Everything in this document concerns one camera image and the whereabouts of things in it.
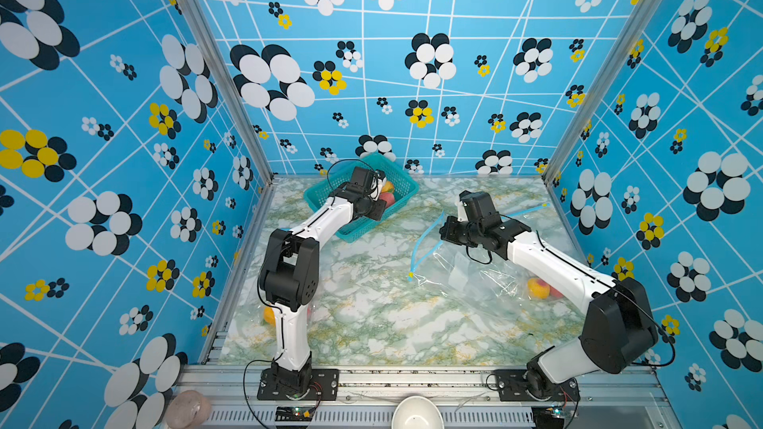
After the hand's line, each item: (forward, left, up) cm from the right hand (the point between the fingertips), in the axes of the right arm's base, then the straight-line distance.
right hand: (442, 228), depth 86 cm
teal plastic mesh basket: (+25, +11, -8) cm, 28 cm away
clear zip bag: (-9, -9, -13) cm, 18 cm away
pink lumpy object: (-43, +63, -14) cm, 78 cm away
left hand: (+13, +19, -4) cm, 23 cm away
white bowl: (-43, +9, -13) cm, 46 cm away
